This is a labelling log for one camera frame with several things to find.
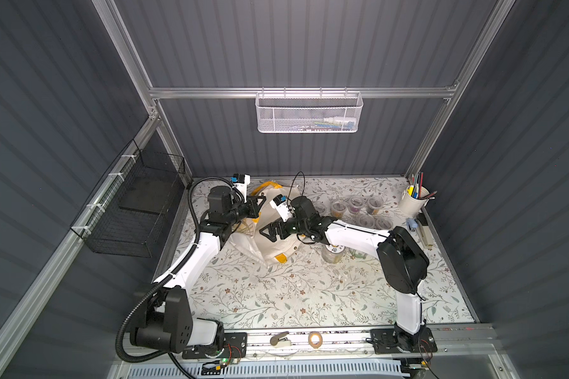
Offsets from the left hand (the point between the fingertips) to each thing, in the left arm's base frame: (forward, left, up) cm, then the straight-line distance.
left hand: (268, 199), depth 80 cm
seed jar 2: (+14, -46, -20) cm, 52 cm away
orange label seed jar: (+11, -29, -20) cm, 36 cm away
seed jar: (-12, -23, -18) cm, 32 cm away
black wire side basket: (-8, +43, +3) cm, 44 cm away
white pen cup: (+12, -60, -15) cm, 63 cm away
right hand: (-4, 0, -11) cm, 12 cm away
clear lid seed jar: (+13, -37, -19) cm, 44 cm away
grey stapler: (0, -63, -21) cm, 67 cm away
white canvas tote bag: (-10, +7, -9) cm, 15 cm away
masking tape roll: (-37, -17, -25) cm, 48 cm away
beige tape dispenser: (-39, -3, -24) cm, 46 cm away
